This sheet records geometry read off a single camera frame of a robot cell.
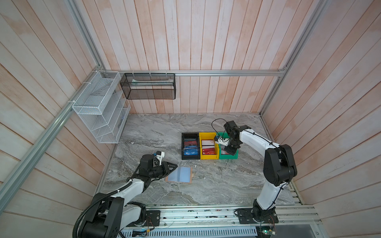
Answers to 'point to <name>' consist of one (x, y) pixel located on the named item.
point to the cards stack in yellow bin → (208, 147)
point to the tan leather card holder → (180, 174)
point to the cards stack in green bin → (223, 151)
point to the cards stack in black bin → (190, 147)
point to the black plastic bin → (189, 135)
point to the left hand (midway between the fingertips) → (176, 169)
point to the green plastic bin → (226, 135)
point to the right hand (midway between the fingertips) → (230, 148)
